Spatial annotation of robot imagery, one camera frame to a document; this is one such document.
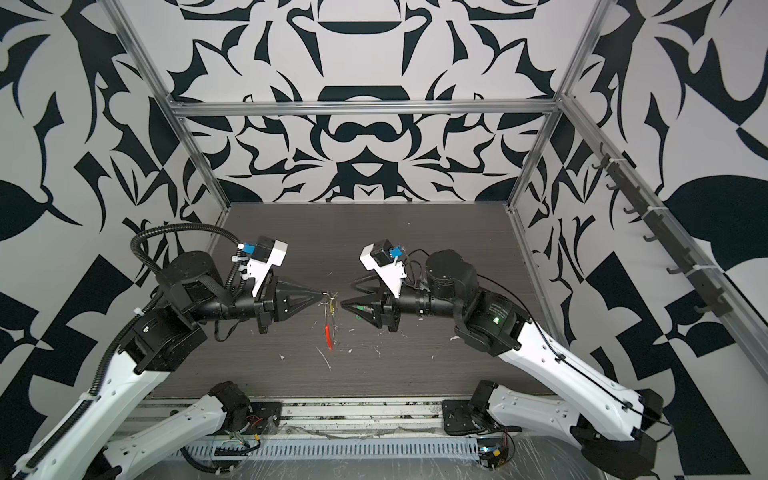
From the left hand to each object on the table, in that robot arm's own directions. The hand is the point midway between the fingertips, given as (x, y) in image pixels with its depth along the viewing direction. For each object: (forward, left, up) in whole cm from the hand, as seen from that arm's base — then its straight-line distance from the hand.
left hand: (322, 291), depth 51 cm
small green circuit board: (-21, -35, -41) cm, 58 cm away
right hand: (0, -4, -2) cm, 5 cm away
